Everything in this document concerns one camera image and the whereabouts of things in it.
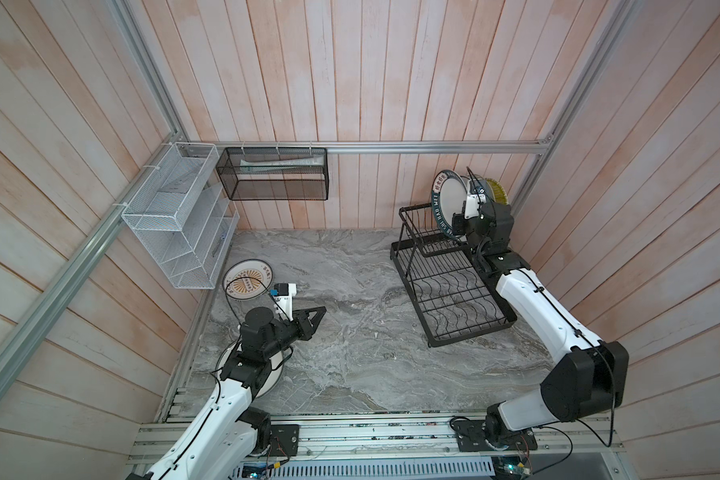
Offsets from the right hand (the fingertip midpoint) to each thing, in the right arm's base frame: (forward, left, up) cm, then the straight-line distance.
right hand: (467, 200), depth 78 cm
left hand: (-26, +37, -17) cm, 49 cm away
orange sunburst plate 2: (-37, +52, -33) cm, 72 cm away
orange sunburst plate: (-3, +69, -34) cm, 77 cm away
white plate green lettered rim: (+7, +2, -4) cm, 9 cm away
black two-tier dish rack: (-7, -2, -34) cm, 35 cm away
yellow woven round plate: (+5, -10, -1) cm, 11 cm away
